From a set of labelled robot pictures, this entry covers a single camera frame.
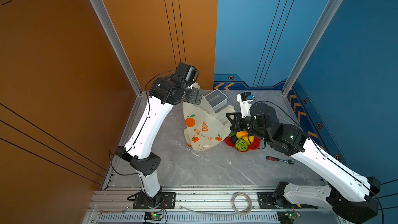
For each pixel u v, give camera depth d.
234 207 0.71
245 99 0.53
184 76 0.48
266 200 0.73
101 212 0.71
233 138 0.89
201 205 0.73
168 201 0.73
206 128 0.76
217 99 1.13
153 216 0.71
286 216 0.70
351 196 0.38
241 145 0.85
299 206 0.70
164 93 0.43
